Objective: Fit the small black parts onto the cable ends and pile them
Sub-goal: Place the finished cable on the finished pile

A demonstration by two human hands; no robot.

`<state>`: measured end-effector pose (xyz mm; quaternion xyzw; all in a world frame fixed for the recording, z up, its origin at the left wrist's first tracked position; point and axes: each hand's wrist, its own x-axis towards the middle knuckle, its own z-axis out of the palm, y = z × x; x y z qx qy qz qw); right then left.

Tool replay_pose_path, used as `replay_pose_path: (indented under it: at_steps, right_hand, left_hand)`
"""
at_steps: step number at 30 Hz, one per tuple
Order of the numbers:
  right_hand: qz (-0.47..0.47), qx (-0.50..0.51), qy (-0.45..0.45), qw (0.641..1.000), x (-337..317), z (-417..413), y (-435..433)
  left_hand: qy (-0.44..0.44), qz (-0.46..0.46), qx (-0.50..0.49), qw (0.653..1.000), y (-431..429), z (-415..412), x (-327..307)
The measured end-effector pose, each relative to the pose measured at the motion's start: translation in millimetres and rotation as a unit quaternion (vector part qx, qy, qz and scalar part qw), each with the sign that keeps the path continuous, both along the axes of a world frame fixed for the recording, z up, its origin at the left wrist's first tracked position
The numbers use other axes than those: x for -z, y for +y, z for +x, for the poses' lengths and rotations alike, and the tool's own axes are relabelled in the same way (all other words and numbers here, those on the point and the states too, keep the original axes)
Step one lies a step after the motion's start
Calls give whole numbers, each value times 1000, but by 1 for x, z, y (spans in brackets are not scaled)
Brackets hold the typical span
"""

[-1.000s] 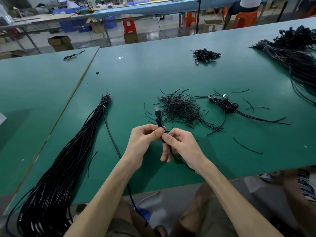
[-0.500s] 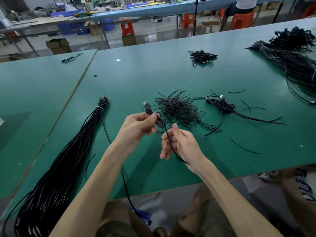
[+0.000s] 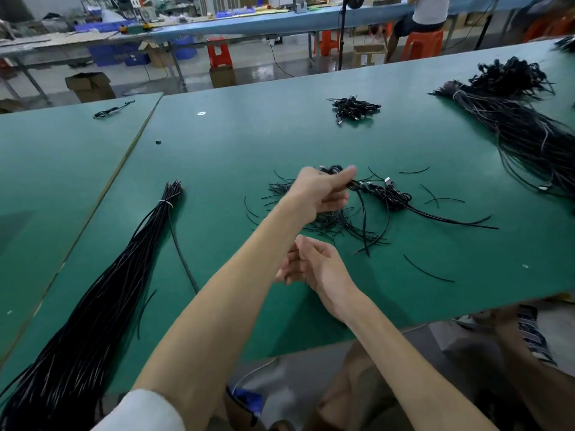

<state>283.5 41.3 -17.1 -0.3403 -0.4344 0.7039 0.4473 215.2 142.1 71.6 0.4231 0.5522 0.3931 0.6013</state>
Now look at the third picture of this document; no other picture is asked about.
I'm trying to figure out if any small cable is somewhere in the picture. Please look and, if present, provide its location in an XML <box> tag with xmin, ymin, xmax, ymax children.
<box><xmin>92</xmin><ymin>100</ymin><xmax>136</xmax><ymax>120</ymax></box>

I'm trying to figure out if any person's left hand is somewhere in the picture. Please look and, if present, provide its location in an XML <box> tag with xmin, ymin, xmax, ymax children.
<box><xmin>284</xmin><ymin>166</ymin><xmax>359</xmax><ymax>227</ymax></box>

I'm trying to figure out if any red plastic stool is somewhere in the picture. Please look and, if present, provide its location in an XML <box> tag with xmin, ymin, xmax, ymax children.
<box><xmin>207</xmin><ymin>38</ymin><xmax>233</xmax><ymax>70</ymax></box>

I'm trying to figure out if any orange plastic stool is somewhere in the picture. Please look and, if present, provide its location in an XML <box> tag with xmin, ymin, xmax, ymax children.
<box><xmin>401</xmin><ymin>29</ymin><xmax>446</xmax><ymax>62</ymax></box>
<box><xmin>523</xmin><ymin>13</ymin><xmax>575</xmax><ymax>43</ymax></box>
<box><xmin>319</xmin><ymin>31</ymin><xmax>341</xmax><ymax>58</ymax></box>

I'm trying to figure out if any person's right leg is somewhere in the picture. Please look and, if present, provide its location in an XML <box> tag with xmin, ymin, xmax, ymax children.
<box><xmin>492</xmin><ymin>305</ymin><xmax>575</xmax><ymax>431</ymax></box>

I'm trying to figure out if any small pile of knotted cables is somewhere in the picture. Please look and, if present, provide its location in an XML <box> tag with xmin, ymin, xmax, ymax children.
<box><xmin>328</xmin><ymin>96</ymin><xmax>382</xmax><ymax>128</ymax></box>

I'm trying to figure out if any white shirt sleeve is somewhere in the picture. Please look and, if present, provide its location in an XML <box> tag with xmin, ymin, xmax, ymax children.
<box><xmin>92</xmin><ymin>388</ymin><xmax>186</xmax><ymax>431</ymax></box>

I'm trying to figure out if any black fan on stand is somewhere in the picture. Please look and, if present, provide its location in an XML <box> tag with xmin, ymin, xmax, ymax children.
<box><xmin>336</xmin><ymin>0</ymin><xmax>367</xmax><ymax>72</ymax></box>

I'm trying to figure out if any person's right forearm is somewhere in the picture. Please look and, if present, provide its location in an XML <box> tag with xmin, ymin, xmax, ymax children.
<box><xmin>337</xmin><ymin>296</ymin><xmax>500</xmax><ymax>431</ymax></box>

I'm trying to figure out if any pile of black wire ties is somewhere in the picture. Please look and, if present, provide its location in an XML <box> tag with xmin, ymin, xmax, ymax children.
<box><xmin>244</xmin><ymin>164</ymin><xmax>393</xmax><ymax>257</ymax></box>

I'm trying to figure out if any long black cable bundle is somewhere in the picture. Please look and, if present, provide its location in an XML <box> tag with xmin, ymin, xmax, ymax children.
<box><xmin>0</xmin><ymin>181</ymin><xmax>185</xmax><ymax>431</ymax></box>

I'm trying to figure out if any long blue workbench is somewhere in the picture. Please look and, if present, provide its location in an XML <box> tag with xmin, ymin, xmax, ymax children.
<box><xmin>108</xmin><ymin>0</ymin><xmax>558</xmax><ymax>41</ymax></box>

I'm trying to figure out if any large heap of black cables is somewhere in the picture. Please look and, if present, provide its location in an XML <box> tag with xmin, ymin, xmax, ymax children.
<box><xmin>431</xmin><ymin>56</ymin><xmax>575</xmax><ymax>199</ymax></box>

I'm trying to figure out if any blue plastic item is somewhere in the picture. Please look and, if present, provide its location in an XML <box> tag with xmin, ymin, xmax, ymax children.
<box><xmin>229</xmin><ymin>386</ymin><xmax>267</xmax><ymax>417</ymax></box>

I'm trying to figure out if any open cardboard box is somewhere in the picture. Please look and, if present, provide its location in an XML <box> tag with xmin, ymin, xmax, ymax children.
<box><xmin>65</xmin><ymin>71</ymin><xmax>116</xmax><ymax>104</ymax></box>

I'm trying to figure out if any small cardboard box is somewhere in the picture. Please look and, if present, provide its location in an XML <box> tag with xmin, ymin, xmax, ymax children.
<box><xmin>209</xmin><ymin>65</ymin><xmax>237</xmax><ymax>89</ymax></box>

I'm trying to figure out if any black tripod stand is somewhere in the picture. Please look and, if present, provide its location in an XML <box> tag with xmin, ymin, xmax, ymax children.
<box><xmin>474</xmin><ymin>0</ymin><xmax>505</xmax><ymax>50</ymax></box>

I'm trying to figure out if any person's right hand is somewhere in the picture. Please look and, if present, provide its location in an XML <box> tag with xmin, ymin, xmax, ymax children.
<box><xmin>275</xmin><ymin>235</ymin><xmax>362</xmax><ymax>321</ymax></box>

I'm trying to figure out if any person's left forearm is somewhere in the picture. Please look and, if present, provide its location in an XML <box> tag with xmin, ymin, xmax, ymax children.
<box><xmin>133</xmin><ymin>197</ymin><xmax>311</xmax><ymax>431</ymax></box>

